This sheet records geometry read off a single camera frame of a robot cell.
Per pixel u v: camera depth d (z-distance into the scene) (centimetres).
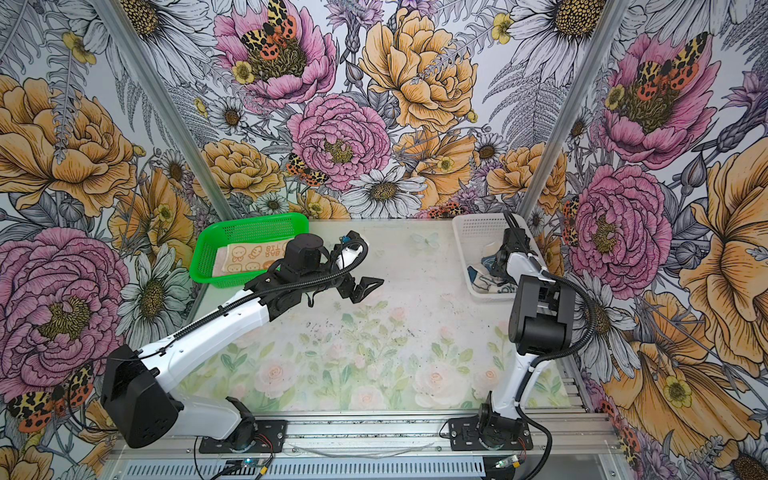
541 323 53
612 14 72
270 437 73
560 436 76
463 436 74
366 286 66
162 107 87
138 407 39
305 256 57
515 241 81
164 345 44
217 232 108
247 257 107
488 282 98
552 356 53
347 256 64
